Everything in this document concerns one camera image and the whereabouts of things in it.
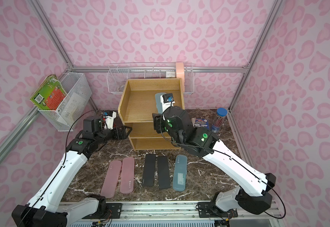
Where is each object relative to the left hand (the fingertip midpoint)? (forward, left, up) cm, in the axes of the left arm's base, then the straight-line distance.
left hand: (125, 126), depth 75 cm
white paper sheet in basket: (+12, +33, 0) cm, 35 cm away
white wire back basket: (+41, +12, +5) cm, 43 cm away
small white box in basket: (+37, -24, +8) cm, 45 cm away
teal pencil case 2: (+17, -17, +6) cm, 25 cm away
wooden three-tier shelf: (+11, -5, +4) cm, 13 cm away
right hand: (-6, -18, +15) cm, 24 cm away
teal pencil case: (-16, -30, -26) cm, 42 cm away
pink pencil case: (-19, +11, -27) cm, 34 cm away
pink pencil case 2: (-18, +2, -26) cm, 31 cm away
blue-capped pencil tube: (+17, -57, -9) cm, 61 cm away
